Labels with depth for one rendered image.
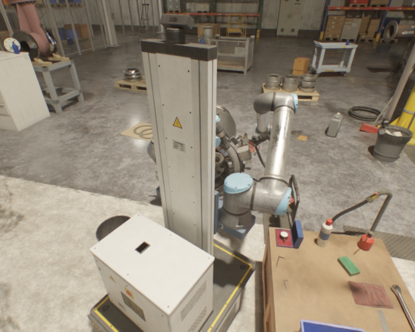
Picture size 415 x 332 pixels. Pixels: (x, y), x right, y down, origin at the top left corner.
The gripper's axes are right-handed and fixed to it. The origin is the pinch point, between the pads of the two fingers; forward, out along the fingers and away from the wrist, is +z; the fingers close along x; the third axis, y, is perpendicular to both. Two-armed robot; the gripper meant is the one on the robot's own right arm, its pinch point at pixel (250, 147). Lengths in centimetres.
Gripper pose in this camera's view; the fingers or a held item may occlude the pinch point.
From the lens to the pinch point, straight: 239.1
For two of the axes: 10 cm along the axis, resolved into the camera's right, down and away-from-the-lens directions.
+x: 0.2, 7.0, -7.1
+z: -7.5, 4.8, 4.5
